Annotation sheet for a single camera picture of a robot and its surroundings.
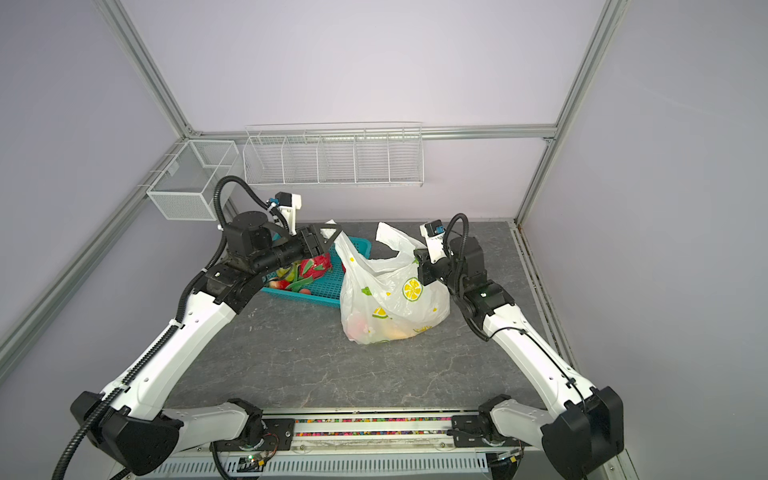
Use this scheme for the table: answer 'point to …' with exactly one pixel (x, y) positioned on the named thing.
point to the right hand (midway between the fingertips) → (417, 252)
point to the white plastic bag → (381, 298)
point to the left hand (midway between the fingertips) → (336, 234)
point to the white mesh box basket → (185, 189)
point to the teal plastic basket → (327, 289)
